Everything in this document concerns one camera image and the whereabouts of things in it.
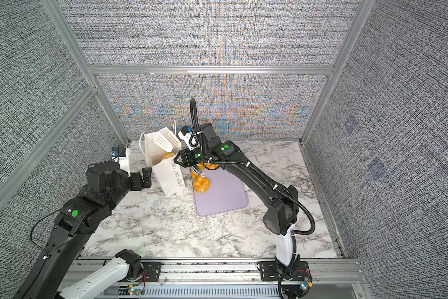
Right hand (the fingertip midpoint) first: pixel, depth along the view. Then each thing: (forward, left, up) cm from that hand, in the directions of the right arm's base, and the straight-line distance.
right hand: (179, 157), depth 75 cm
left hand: (-8, +12, +4) cm, 15 cm away
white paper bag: (+2, +8, -10) cm, 13 cm away
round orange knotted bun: (+3, -6, -24) cm, 25 cm away
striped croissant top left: (+10, -1, -25) cm, 27 cm away
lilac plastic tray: (0, -18, -27) cm, 33 cm away
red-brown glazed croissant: (+16, +12, -17) cm, 26 cm away
